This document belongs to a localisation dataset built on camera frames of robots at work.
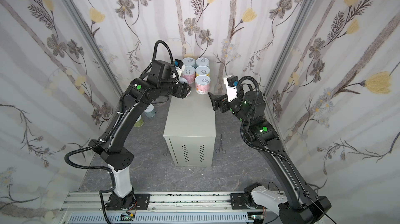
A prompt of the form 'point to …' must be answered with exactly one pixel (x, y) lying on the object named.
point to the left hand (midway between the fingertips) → (184, 82)
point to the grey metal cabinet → (189, 132)
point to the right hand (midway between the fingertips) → (221, 85)
